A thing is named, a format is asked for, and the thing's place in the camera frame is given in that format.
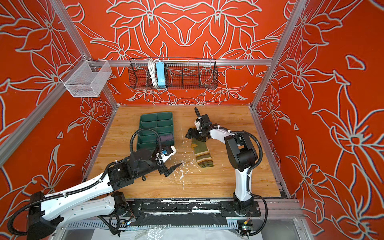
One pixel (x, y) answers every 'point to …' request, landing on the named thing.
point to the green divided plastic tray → (162, 123)
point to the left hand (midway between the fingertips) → (175, 153)
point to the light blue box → (161, 74)
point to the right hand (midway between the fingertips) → (189, 135)
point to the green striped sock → (202, 153)
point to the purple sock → (166, 137)
